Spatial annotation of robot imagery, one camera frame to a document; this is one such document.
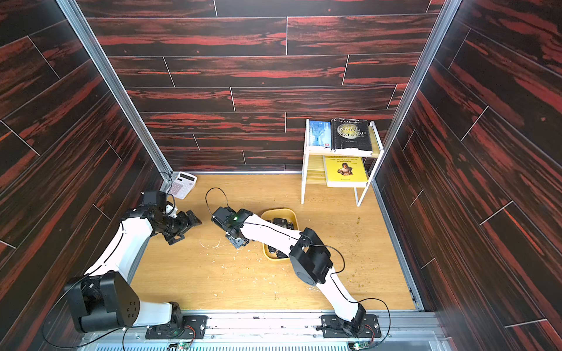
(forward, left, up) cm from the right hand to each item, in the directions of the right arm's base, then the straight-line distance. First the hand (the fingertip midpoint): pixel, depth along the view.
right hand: (251, 227), depth 90 cm
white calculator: (+27, +41, -5) cm, 49 cm away
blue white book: (+30, -27, +26) cm, 48 cm away
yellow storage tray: (+9, -7, -3) cm, 12 cm away
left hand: (-4, +21, +5) cm, 22 cm away
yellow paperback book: (+23, -40, +11) cm, 47 cm away
